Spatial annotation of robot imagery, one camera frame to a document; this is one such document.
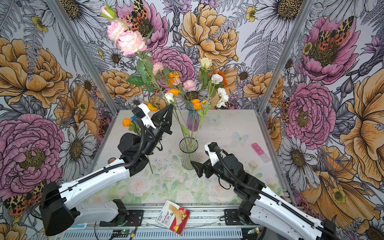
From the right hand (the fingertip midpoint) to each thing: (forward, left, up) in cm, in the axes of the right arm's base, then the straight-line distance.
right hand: (199, 161), depth 70 cm
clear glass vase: (+12, +5, -6) cm, 15 cm away
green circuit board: (-23, +35, -22) cm, 48 cm away
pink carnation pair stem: (+43, +5, +11) cm, 45 cm away
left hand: (+11, +9, +24) cm, 27 cm away
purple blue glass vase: (+37, +3, -10) cm, 38 cm away
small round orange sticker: (+13, +55, -21) cm, 60 cm away
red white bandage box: (-19, +13, -18) cm, 29 cm away
